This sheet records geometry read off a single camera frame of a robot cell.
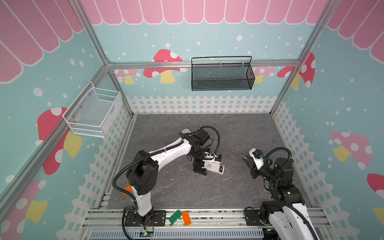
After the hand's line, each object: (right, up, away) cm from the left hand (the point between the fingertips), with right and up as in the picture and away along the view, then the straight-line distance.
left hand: (205, 165), depth 83 cm
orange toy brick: (-10, -24, -9) cm, 27 cm away
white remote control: (-12, +19, +24) cm, 33 cm away
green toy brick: (-15, -23, -9) cm, 29 cm away
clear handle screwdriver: (+20, +6, -9) cm, 23 cm away
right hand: (+20, +6, -8) cm, 23 cm away
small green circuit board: (-30, -31, -11) cm, 44 cm away
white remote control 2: (+6, -3, +8) cm, 10 cm away
